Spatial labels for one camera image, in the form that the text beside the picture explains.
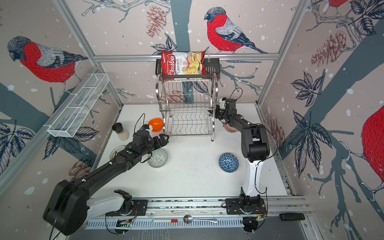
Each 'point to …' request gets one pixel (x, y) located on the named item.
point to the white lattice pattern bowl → (114, 151)
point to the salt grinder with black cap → (118, 128)
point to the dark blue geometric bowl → (228, 162)
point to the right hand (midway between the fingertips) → (206, 111)
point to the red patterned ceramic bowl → (229, 128)
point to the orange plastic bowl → (157, 123)
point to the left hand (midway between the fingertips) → (163, 138)
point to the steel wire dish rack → (184, 103)
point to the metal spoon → (188, 219)
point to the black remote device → (292, 216)
